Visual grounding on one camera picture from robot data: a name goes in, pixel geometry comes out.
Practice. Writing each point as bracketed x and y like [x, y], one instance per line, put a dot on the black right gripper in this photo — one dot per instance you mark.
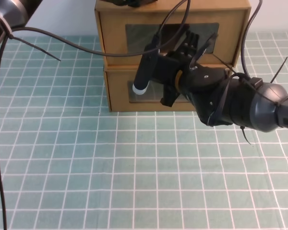
[199, 86]

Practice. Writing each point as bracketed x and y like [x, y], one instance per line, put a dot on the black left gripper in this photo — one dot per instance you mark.
[130, 3]

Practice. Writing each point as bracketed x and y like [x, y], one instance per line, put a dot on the brown cardboard shoebox drawer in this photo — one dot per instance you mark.
[129, 31]

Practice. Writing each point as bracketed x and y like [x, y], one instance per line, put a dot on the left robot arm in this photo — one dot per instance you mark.
[14, 15]

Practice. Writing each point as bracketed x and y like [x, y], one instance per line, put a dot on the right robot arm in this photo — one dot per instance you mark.
[249, 101]

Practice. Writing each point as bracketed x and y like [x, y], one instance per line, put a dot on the lower brown cardboard shoebox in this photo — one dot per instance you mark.
[121, 98]

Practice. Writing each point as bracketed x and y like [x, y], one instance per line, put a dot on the black wrist camera cylinder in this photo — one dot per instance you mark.
[146, 67]

